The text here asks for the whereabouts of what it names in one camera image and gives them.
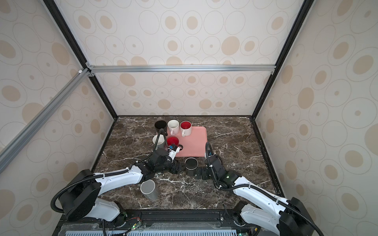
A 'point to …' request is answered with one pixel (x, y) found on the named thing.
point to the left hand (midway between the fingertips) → (187, 164)
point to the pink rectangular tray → (195, 144)
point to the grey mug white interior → (161, 143)
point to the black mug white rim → (191, 168)
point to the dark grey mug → (148, 189)
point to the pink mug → (173, 125)
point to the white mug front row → (186, 128)
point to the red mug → (173, 140)
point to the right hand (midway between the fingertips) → (208, 167)
